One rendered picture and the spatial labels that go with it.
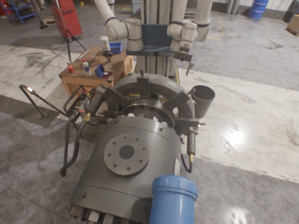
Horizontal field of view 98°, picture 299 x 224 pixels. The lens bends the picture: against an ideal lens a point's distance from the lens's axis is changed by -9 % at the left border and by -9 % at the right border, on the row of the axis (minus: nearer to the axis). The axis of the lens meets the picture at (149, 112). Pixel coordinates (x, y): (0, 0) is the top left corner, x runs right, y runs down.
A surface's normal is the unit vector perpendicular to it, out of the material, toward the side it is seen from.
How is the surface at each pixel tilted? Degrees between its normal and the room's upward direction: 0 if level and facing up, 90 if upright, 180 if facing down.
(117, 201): 3
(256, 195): 0
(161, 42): 90
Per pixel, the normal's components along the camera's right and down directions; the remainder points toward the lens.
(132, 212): 0.27, -0.61
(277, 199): 0.00, -0.67
